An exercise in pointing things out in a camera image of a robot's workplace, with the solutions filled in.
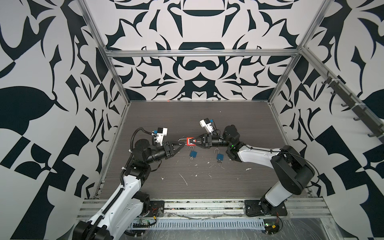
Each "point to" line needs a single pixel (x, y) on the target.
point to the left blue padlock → (193, 153)
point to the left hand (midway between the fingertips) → (185, 143)
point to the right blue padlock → (219, 156)
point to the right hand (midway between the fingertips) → (192, 143)
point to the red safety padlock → (187, 139)
